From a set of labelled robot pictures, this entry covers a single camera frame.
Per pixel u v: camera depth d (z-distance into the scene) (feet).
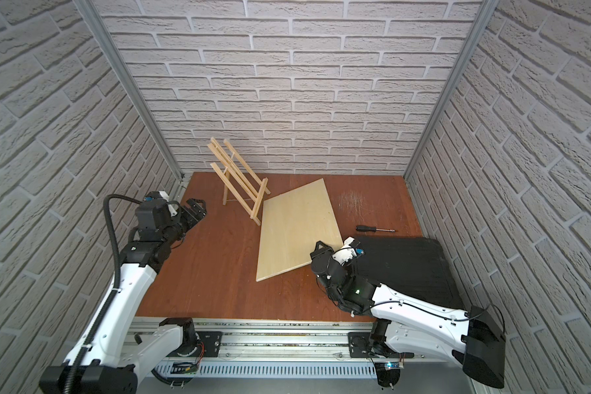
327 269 1.75
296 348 2.44
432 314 1.51
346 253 2.29
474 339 1.36
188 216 2.16
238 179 3.02
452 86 2.79
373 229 3.30
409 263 2.76
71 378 1.16
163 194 2.20
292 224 2.99
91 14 2.29
